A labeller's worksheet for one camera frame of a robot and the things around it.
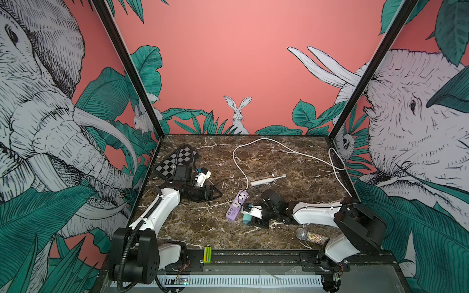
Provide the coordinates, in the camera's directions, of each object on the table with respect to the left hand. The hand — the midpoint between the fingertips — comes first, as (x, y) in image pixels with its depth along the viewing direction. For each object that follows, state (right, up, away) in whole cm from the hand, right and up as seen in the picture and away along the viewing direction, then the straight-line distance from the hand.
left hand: (218, 193), depth 82 cm
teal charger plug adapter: (+13, -12, +1) cm, 18 cm away
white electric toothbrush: (+25, +3, +17) cm, 30 cm away
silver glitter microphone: (+38, -17, -4) cm, 42 cm away
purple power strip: (+8, -8, +4) cm, 12 cm away
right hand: (+14, -11, +3) cm, 19 cm away
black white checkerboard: (-25, +15, +23) cm, 37 cm away
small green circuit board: (-13, -32, -12) cm, 36 cm away
